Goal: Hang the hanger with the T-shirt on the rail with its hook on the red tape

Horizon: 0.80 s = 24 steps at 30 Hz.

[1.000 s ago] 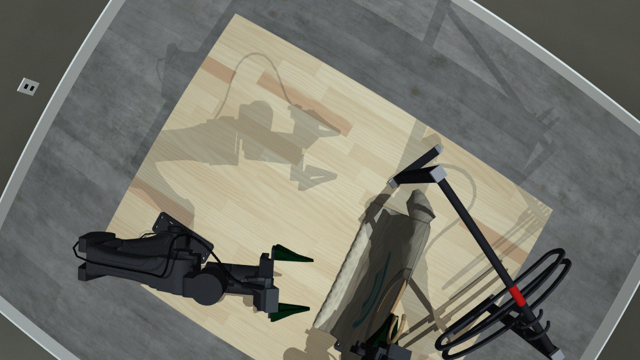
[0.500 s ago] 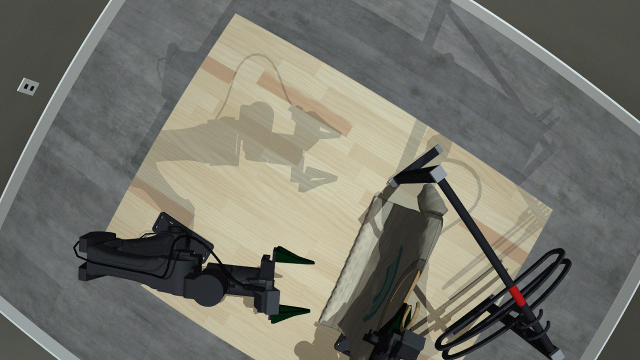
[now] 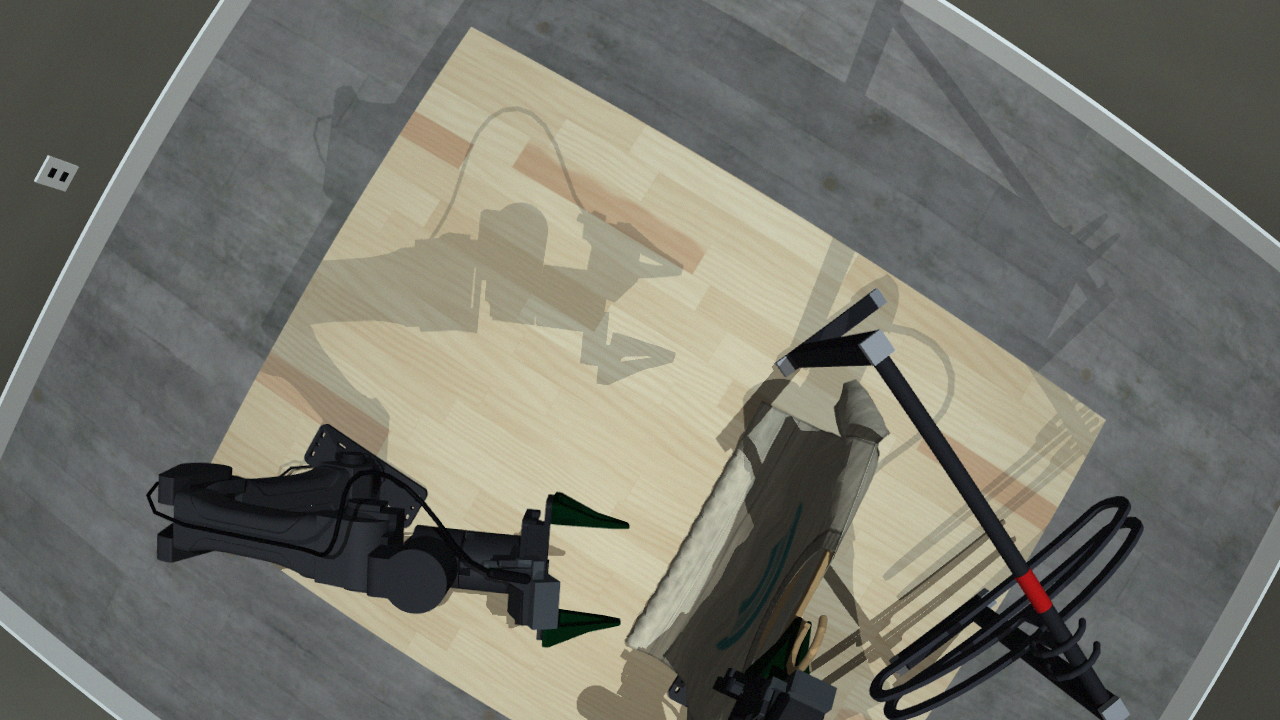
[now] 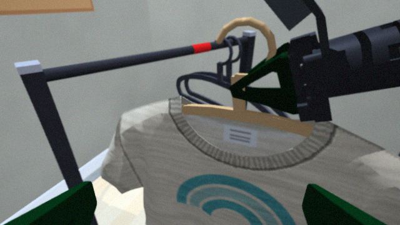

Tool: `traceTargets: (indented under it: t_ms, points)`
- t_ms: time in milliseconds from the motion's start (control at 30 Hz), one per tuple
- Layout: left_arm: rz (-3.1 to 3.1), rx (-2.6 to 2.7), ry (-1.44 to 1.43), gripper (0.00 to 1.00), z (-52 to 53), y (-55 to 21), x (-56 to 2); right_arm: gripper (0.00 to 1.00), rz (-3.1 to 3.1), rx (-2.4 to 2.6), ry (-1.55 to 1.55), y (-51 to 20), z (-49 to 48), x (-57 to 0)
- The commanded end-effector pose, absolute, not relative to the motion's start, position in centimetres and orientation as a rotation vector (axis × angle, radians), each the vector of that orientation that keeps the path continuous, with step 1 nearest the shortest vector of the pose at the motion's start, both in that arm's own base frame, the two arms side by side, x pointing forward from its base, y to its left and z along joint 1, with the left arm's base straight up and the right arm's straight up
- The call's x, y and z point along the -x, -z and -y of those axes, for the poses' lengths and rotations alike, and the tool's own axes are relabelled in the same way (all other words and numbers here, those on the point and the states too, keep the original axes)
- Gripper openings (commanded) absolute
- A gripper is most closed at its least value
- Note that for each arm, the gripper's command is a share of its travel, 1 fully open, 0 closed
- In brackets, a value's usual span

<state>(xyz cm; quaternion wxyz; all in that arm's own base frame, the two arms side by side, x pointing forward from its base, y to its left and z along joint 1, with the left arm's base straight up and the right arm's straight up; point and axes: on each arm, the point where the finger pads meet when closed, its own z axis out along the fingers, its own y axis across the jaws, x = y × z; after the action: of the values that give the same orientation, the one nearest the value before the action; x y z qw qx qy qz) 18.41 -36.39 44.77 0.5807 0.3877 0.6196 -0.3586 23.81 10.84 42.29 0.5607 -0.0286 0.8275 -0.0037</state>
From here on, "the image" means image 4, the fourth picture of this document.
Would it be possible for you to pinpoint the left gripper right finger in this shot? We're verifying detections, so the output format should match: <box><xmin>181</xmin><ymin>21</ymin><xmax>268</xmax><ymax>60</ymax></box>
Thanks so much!
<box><xmin>302</xmin><ymin>184</ymin><xmax>387</xmax><ymax>225</ymax></box>

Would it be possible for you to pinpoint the black wire hanger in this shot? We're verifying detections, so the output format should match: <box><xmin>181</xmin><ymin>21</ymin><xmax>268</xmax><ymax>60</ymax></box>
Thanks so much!
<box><xmin>184</xmin><ymin>36</ymin><xmax>290</xmax><ymax>119</ymax></box>
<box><xmin>176</xmin><ymin>38</ymin><xmax>273</xmax><ymax>114</ymax></box>

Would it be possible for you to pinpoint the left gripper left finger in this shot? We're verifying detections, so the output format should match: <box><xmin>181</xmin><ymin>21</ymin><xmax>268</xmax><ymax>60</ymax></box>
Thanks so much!
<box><xmin>3</xmin><ymin>181</ymin><xmax>97</xmax><ymax>225</ymax></box>

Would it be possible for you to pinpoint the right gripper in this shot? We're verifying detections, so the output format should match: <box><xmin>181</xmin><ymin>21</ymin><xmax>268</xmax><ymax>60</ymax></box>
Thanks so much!
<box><xmin>230</xmin><ymin>0</ymin><xmax>400</xmax><ymax>123</ymax></box>

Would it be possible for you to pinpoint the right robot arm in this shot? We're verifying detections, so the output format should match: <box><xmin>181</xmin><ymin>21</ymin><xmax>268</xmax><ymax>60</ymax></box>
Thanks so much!
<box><xmin>264</xmin><ymin>0</ymin><xmax>400</xmax><ymax>59</ymax></box>

